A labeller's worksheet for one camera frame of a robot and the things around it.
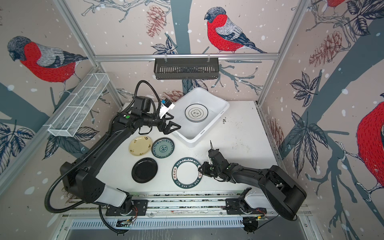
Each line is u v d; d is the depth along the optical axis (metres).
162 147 0.95
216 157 0.68
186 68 1.07
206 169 0.76
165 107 0.65
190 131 1.05
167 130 0.66
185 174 0.84
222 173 0.67
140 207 0.73
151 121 0.64
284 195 0.42
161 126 0.66
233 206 0.73
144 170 0.86
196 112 1.14
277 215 0.70
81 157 0.42
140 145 0.92
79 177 0.40
